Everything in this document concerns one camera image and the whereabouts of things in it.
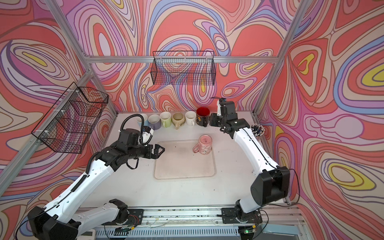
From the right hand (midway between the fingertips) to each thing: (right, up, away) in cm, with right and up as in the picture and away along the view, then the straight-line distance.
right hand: (213, 121), depth 82 cm
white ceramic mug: (-13, +3, +22) cm, 26 cm away
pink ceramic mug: (-4, -15, +6) cm, 16 cm away
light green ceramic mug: (-31, +3, +22) cm, 38 cm away
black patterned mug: (-5, +5, +22) cm, 23 cm away
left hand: (-28, -13, -8) cm, 32 cm away
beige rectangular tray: (-21, -25, +11) cm, 34 cm away
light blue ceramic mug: (-45, 0, +21) cm, 49 cm away
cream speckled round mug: (-22, +2, +22) cm, 31 cm away
